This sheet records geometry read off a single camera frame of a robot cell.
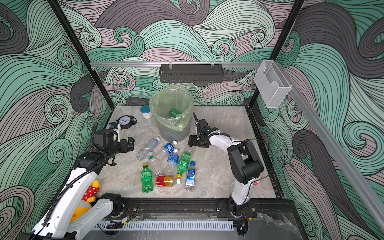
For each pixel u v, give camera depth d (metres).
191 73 0.96
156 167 0.88
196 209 0.74
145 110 1.09
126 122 1.07
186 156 0.90
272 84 0.78
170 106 1.01
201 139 0.72
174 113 1.01
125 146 0.67
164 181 0.78
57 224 0.38
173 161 0.86
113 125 0.65
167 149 0.90
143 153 0.90
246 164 0.48
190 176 0.79
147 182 0.78
